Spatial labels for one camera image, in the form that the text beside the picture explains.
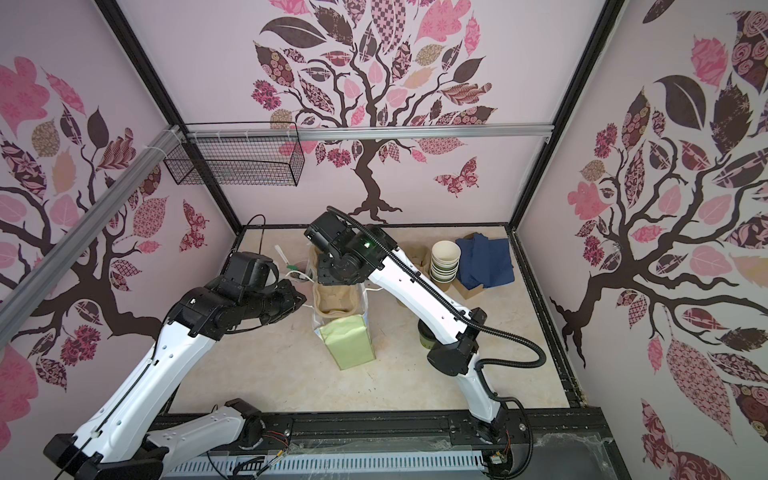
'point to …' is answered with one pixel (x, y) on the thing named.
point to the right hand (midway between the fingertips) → (328, 271)
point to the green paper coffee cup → (427, 337)
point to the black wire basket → (240, 153)
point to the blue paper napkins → (484, 261)
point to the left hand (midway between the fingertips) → (305, 304)
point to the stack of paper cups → (445, 257)
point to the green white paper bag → (347, 339)
